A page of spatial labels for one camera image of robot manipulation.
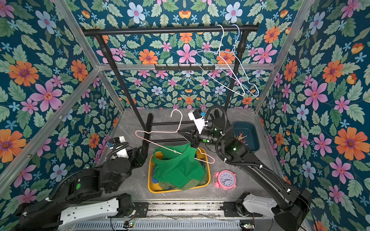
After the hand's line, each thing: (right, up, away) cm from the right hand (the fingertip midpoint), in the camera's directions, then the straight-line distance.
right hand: (183, 127), depth 60 cm
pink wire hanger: (+10, -13, +2) cm, 16 cm away
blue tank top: (-17, -30, +17) cm, 39 cm away
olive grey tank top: (+2, -31, +15) cm, 34 cm away
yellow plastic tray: (-18, -36, +20) cm, 45 cm away
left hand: (-16, -10, +3) cm, 19 cm away
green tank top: (-5, -20, +11) cm, 23 cm away
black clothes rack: (-34, +4, +51) cm, 61 cm away
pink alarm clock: (+23, -31, +22) cm, 45 cm away
